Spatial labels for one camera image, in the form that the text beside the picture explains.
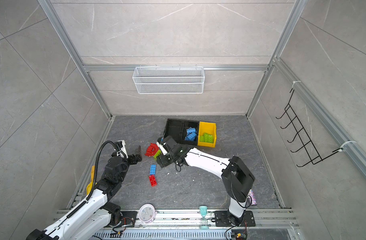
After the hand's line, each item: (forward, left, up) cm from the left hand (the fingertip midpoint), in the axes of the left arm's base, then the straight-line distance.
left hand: (131, 144), depth 80 cm
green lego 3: (+14, -48, -17) cm, 53 cm away
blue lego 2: (+20, -34, -14) cm, 42 cm away
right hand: (-4, -16, -8) cm, 19 cm away
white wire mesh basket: (+45, -20, +11) cm, 51 cm away
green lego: (+4, -13, -16) cm, 21 cm away
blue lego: (-7, -9, -18) cm, 21 cm away
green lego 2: (+13, -42, -15) cm, 47 cm away
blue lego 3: (+14, -34, -14) cm, 40 cm away
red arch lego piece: (+7, -7, -18) cm, 21 cm away
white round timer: (-31, -9, -16) cm, 36 cm away
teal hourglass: (-36, -38, -18) cm, 55 cm away
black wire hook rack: (-13, -82, +12) cm, 84 cm away
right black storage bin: (+28, -32, -16) cm, 45 cm away
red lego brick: (-15, -11, -17) cm, 25 cm away
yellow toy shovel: (-17, +24, -17) cm, 34 cm away
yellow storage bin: (+17, -46, -16) cm, 52 cm away
